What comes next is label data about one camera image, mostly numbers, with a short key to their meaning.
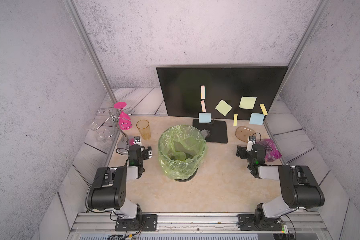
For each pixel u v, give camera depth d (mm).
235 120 912
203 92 790
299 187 456
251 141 808
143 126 963
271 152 948
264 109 832
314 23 743
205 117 951
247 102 815
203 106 871
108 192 444
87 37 804
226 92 1305
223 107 842
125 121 1076
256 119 890
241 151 849
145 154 849
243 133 1100
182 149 863
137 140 823
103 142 931
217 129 1109
